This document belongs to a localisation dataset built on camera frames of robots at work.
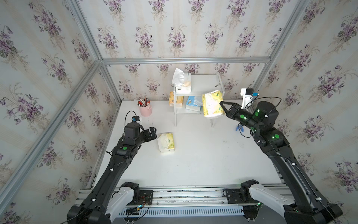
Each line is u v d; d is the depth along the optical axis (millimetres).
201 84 811
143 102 1065
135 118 691
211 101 649
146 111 1071
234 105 581
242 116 543
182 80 792
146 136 692
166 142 901
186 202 728
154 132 718
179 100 946
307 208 370
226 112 598
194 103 902
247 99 561
